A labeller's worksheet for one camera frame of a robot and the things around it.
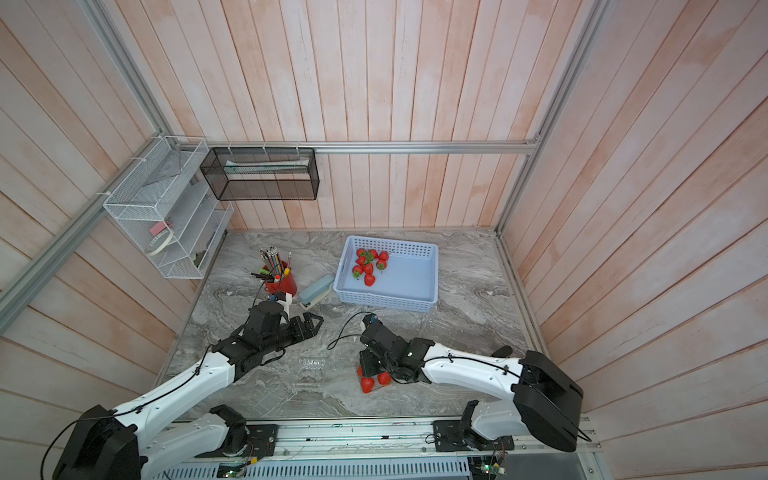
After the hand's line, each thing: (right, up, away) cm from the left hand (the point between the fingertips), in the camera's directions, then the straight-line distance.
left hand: (313, 327), depth 84 cm
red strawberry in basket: (+11, +15, +20) cm, 28 cm away
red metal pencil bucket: (-11, +12, +10) cm, 19 cm away
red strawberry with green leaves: (+20, +18, +23) cm, 35 cm away
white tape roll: (-42, +24, -3) cm, 49 cm away
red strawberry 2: (+20, -13, -4) cm, 24 cm away
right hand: (+14, -8, -2) cm, 16 cm away
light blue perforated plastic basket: (+29, +11, +20) cm, 37 cm away
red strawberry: (+16, -15, -4) cm, 22 cm away
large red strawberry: (+15, +13, +20) cm, 28 cm away
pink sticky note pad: (-43, +29, -2) cm, 52 cm away
